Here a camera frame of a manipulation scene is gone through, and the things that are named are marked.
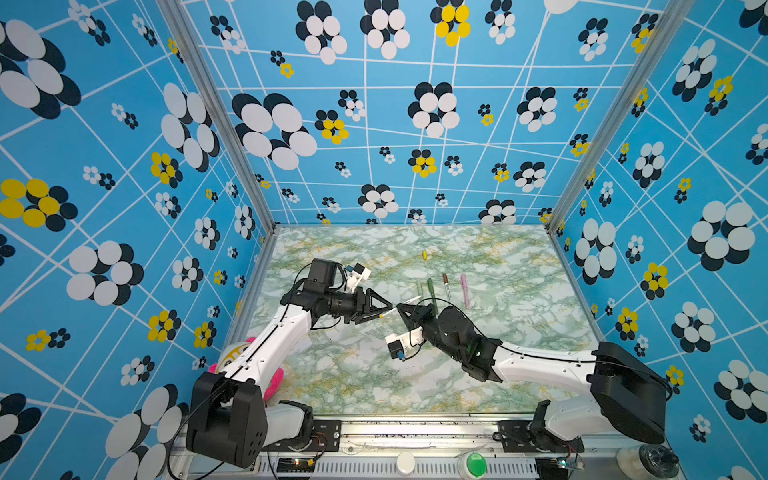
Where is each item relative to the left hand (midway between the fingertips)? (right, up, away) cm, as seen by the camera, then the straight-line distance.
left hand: (388, 310), depth 75 cm
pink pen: (+26, +1, +27) cm, 38 cm away
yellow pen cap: (+13, +13, +36) cm, 40 cm away
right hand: (+5, +2, +3) cm, 6 cm away
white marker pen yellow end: (+5, +2, 0) cm, 6 cm away
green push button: (+18, -31, -12) cm, 38 cm away
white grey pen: (+20, +3, +28) cm, 34 cm away
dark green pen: (+15, +1, +26) cm, 30 cm away
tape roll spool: (+55, -29, -13) cm, 64 cm away
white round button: (+4, -32, -10) cm, 33 cm away
